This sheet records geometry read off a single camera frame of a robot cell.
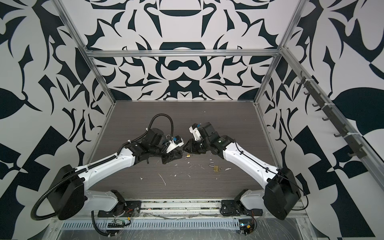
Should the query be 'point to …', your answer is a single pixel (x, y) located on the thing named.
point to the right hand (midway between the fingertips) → (183, 148)
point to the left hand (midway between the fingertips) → (180, 150)
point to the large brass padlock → (215, 167)
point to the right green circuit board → (245, 228)
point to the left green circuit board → (119, 223)
